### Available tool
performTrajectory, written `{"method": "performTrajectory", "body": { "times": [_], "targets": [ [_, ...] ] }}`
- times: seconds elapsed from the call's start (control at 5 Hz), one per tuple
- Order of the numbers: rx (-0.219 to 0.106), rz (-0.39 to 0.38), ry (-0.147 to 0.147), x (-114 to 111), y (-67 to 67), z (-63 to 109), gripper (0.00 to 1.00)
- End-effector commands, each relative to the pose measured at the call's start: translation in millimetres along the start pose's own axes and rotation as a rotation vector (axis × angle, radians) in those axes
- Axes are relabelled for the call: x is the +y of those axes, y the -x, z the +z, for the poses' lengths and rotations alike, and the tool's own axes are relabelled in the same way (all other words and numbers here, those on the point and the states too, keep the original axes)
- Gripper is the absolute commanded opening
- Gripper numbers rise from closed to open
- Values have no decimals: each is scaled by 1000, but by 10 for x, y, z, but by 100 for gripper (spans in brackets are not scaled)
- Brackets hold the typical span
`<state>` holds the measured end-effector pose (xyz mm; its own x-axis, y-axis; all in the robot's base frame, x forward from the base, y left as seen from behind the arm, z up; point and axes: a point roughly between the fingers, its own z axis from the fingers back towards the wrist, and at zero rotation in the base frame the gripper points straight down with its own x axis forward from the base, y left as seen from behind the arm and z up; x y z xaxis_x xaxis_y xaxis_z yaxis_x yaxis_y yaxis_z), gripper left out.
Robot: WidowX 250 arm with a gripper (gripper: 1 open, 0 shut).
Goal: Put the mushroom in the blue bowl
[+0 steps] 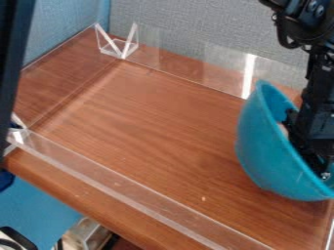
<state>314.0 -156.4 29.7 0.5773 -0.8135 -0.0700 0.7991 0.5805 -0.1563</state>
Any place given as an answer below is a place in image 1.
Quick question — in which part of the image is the blue plastic bowl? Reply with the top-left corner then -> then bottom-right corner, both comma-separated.
235,80 -> 334,201

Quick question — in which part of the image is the clear acrylic back barrier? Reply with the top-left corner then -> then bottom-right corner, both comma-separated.
128,27 -> 306,99

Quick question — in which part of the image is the clear acrylic barrier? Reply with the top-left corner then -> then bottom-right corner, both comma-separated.
7,130 -> 271,250
128,27 -> 306,99

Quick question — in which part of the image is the clear acrylic front barrier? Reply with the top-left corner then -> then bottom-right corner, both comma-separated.
7,130 -> 271,250

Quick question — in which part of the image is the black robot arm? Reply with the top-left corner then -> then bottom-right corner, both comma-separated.
258,0 -> 334,179

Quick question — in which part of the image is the grey metal box below table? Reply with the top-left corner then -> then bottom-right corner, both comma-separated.
52,217 -> 112,250

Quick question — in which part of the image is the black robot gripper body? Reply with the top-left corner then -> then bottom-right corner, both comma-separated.
283,104 -> 334,175

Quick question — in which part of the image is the black and white object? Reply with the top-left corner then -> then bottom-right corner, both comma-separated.
0,227 -> 38,250

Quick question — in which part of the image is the toy mushroom brown cap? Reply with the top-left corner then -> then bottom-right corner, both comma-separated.
278,123 -> 289,138

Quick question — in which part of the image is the clear acrylic corner bracket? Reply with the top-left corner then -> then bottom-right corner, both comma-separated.
94,23 -> 139,60

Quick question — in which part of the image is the clear acrylic left bracket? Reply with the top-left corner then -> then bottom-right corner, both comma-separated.
4,113 -> 28,155

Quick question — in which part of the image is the blue fabric object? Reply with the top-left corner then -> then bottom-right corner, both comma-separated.
0,170 -> 16,192

